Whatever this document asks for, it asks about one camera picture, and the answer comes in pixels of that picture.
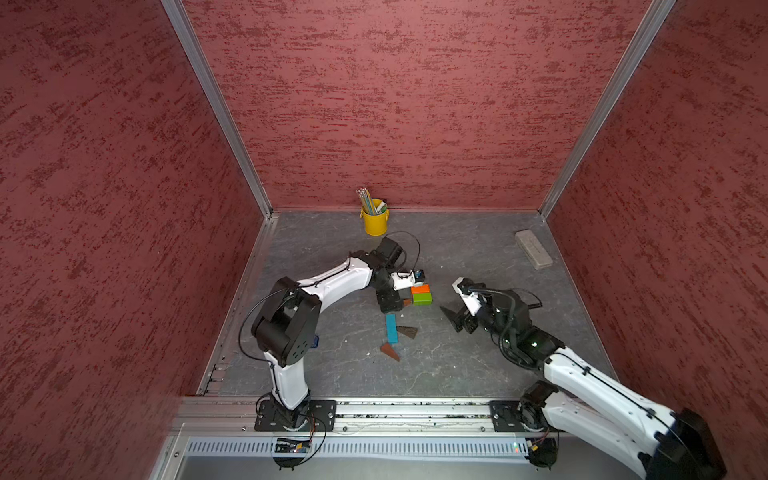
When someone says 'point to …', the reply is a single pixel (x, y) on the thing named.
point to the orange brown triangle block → (406, 302)
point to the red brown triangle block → (388, 350)
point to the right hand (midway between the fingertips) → (453, 300)
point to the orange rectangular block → (420, 289)
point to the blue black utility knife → (315, 342)
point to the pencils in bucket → (366, 202)
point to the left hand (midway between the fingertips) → (392, 295)
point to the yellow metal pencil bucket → (375, 224)
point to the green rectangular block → (422, 299)
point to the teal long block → (392, 329)
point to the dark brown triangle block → (408, 330)
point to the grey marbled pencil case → (533, 250)
